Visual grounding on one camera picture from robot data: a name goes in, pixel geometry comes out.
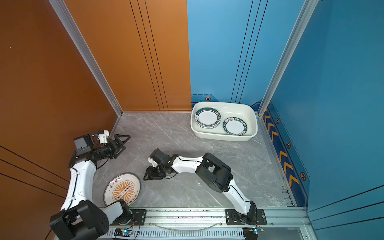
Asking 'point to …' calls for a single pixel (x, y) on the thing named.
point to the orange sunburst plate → (126, 186)
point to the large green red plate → (208, 118)
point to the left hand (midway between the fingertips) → (127, 140)
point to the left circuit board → (123, 232)
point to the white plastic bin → (227, 110)
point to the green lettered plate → (235, 126)
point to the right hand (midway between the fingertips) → (145, 179)
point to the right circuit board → (256, 230)
